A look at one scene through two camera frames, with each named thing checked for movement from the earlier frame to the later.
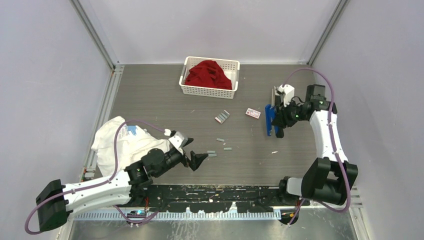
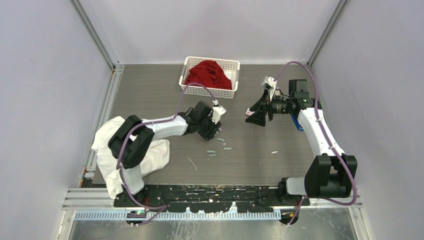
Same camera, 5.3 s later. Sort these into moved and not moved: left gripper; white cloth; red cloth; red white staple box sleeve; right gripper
Moved: left gripper; right gripper
Not moved: red cloth; white cloth; red white staple box sleeve
